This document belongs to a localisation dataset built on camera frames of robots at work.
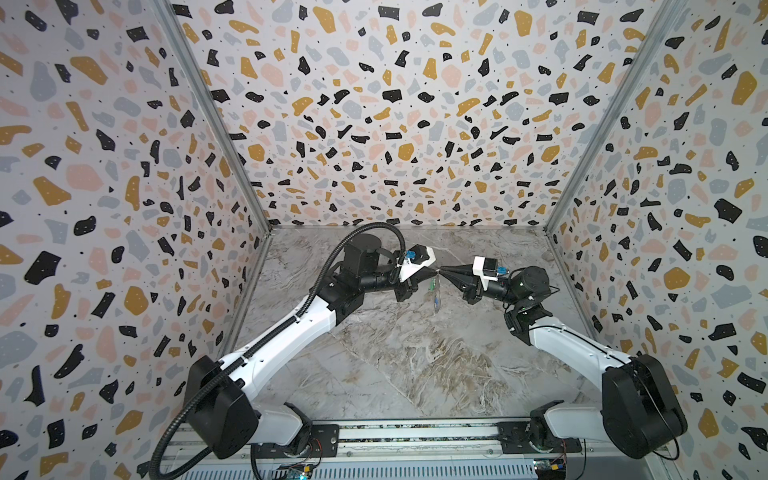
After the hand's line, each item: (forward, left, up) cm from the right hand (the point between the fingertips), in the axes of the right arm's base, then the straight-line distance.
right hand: (444, 267), depth 68 cm
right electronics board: (-35, -27, -34) cm, 55 cm away
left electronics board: (-37, +33, -32) cm, 59 cm away
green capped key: (-2, +2, -4) cm, 5 cm away
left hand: (0, +1, 0) cm, 2 cm away
